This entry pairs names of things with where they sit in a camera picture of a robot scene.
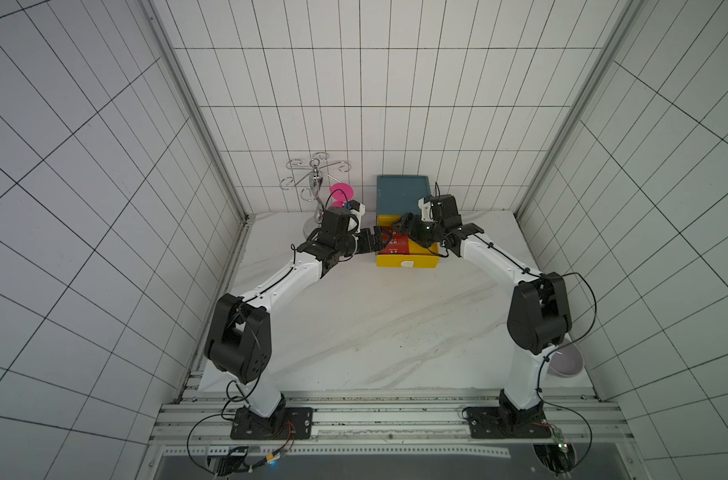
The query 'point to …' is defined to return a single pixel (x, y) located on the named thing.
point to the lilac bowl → (566, 361)
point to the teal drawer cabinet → (398, 195)
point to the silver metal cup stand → (296, 171)
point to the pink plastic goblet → (338, 196)
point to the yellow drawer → (418, 255)
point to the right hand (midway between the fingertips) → (402, 222)
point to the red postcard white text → (398, 244)
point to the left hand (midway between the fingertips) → (379, 242)
